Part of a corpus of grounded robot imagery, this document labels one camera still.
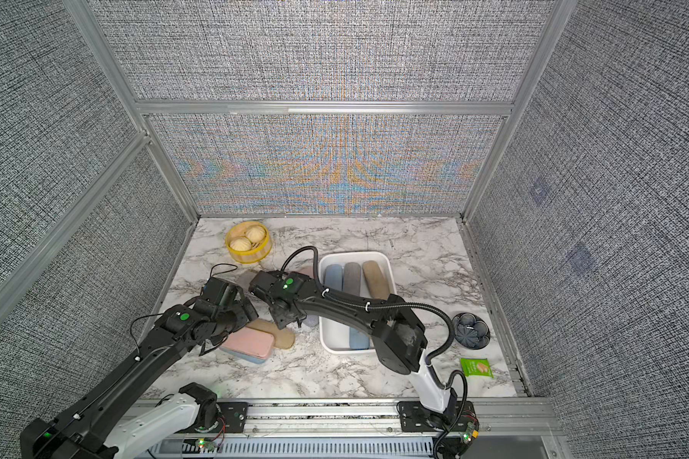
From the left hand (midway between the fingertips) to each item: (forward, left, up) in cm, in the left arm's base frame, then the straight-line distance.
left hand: (251, 314), depth 79 cm
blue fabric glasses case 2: (-9, +1, -10) cm, 13 cm away
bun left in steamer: (+31, +11, -7) cm, 34 cm away
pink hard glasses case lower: (-5, +1, -7) cm, 9 cm away
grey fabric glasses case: (+17, -29, -10) cm, 35 cm away
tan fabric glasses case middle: (-5, -8, -7) cm, 12 cm away
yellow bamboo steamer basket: (+29, +4, -9) cm, 30 cm away
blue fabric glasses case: (-5, -30, -10) cm, 32 cm away
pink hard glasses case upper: (+22, -13, -12) cm, 28 cm away
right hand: (+3, -10, -1) cm, 11 cm away
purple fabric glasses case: (0, -16, -5) cm, 17 cm away
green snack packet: (-13, -62, -10) cm, 65 cm away
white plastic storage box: (-3, -23, -11) cm, 25 cm away
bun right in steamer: (+36, +6, -7) cm, 37 cm away
